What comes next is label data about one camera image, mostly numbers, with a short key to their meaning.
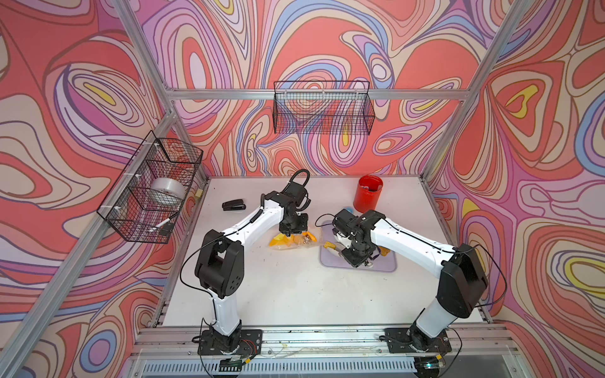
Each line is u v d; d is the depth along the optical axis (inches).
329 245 37.4
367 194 37.9
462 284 17.4
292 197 27.7
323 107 37.7
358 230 23.7
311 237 37.0
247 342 28.4
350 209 42.5
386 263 33.1
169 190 28.5
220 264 19.1
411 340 26.4
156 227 28.2
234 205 41.8
